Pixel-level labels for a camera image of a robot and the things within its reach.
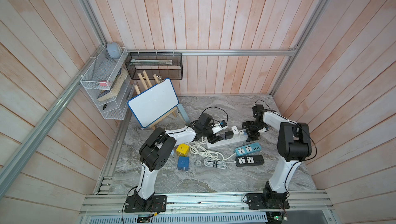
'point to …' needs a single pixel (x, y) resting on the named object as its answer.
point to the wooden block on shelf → (105, 94)
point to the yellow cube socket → (182, 149)
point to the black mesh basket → (169, 65)
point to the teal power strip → (248, 148)
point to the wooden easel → (143, 82)
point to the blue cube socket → (183, 163)
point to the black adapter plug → (229, 134)
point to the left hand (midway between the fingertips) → (219, 134)
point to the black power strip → (249, 160)
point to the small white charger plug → (234, 129)
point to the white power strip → (237, 139)
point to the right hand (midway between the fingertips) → (242, 130)
